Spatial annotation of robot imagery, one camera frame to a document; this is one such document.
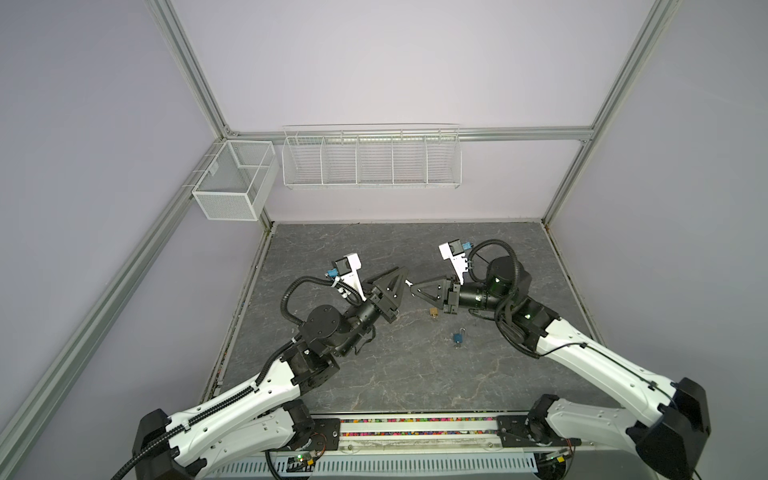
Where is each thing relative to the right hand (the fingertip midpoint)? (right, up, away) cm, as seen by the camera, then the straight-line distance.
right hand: (411, 293), depth 62 cm
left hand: (-1, +4, -3) cm, 5 cm away
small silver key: (-1, +2, 0) cm, 2 cm away
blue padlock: (+16, -18, +28) cm, 37 cm away
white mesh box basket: (-58, +34, +40) cm, 78 cm away
